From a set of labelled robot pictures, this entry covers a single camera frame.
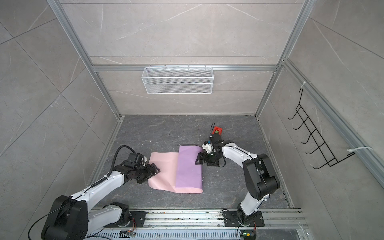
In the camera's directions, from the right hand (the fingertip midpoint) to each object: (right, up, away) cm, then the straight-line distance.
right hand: (202, 162), depth 89 cm
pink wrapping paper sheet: (-13, -4, -7) cm, 16 cm away
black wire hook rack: (+51, +28, -14) cm, 60 cm away
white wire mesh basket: (-16, +54, +12) cm, 57 cm away
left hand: (-28, -4, -3) cm, 28 cm away
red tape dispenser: (+11, +20, +12) cm, 25 cm away
